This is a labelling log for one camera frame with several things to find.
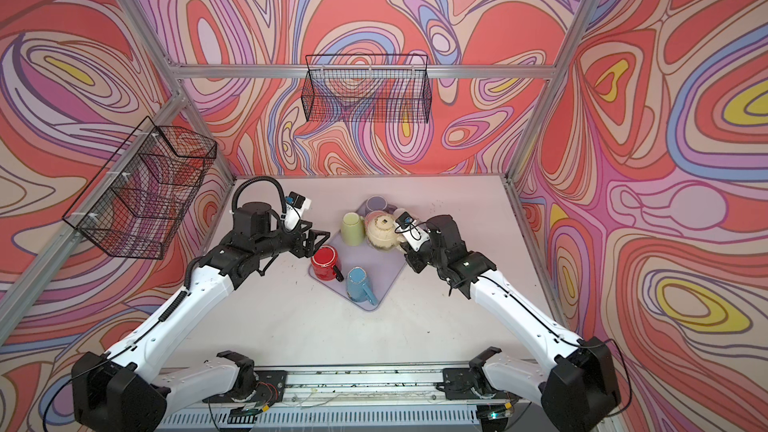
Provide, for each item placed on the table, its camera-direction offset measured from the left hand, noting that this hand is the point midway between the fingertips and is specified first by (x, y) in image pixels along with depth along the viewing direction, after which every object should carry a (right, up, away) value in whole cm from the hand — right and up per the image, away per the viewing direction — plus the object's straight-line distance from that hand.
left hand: (322, 228), depth 77 cm
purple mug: (+13, +7, +24) cm, 28 cm away
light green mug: (+6, -2, +17) cm, 18 cm away
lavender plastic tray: (+15, -14, +16) cm, 26 cm away
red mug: (-1, -11, +9) cm, 15 cm away
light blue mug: (+9, -17, +4) cm, 20 cm away
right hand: (+23, -6, +4) cm, 24 cm away
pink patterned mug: (+12, +3, +19) cm, 22 cm away
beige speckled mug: (+16, -2, 0) cm, 16 cm away
